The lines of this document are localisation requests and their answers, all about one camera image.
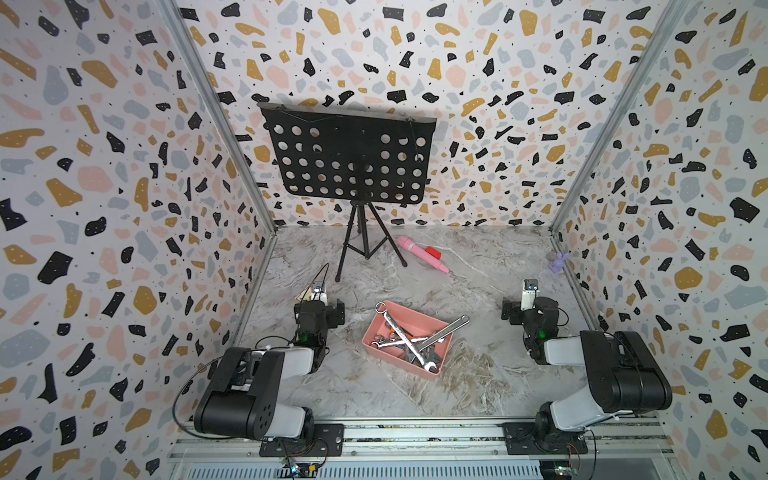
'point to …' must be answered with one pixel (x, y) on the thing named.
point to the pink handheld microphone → (405, 243)
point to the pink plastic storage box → (414, 324)
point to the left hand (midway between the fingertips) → (324, 300)
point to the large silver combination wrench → (462, 321)
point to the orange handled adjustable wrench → (430, 357)
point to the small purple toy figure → (558, 264)
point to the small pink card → (300, 296)
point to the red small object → (434, 252)
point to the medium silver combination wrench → (397, 343)
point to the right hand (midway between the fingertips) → (523, 297)
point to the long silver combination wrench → (381, 308)
